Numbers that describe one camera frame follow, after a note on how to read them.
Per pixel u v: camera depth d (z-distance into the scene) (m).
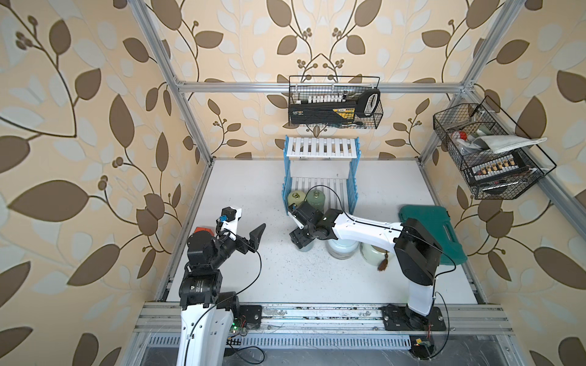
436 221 0.96
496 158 0.69
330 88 0.91
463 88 0.90
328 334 0.72
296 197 0.93
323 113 0.83
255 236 0.61
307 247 0.77
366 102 0.86
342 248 0.80
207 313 0.48
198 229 0.90
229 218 0.58
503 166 0.66
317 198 0.93
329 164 1.24
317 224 0.65
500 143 0.63
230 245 0.62
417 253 0.48
